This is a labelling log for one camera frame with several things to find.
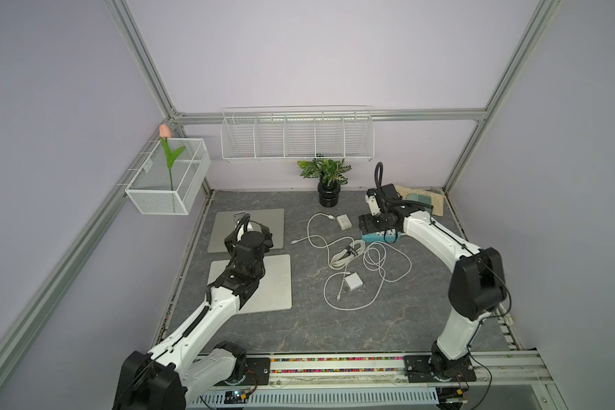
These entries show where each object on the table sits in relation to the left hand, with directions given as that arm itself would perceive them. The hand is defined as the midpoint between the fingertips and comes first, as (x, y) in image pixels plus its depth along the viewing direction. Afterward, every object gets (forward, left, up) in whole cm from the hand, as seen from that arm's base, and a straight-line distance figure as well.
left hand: (250, 229), depth 80 cm
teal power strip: (-5, -42, -1) cm, 42 cm away
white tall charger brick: (+17, -34, -21) cm, 43 cm away
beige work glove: (+27, -80, -22) cm, 87 cm away
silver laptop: (-11, -5, -22) cm, 25 cm away
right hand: (+7, -41, -8) cm, 42 cm away
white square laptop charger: (-11, -33, -19) cm, 40 cm away
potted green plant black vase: (+21, -28, +3) cm, 35 cm away
